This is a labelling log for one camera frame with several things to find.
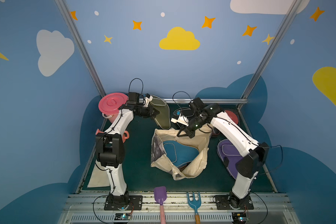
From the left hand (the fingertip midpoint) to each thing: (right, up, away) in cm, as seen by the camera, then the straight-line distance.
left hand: (160, 111), depth 88 cm
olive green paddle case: (+2, -5, -2) cm, 6 cm away
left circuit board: (-19, -56, -17) cm, 62 cm away
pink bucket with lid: (-36, +5, +8) cm, 38 cm away
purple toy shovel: (+1, -47, -11) cm, 49 cm away
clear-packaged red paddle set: (+60, -4, +29) cm, 67 cm away
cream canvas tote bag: (0, -26, -16) cm, 31 cm away
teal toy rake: (+20, -51, -15) cm, 57 cm away
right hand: (+12, -13, -12) cm, 22 cm away
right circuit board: (+43, -57, -17) cm, 73 cm away
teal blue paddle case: (+13, -28, +2) cm, 31 cm away
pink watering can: (-25, -17, +8) cm, 31 cm away
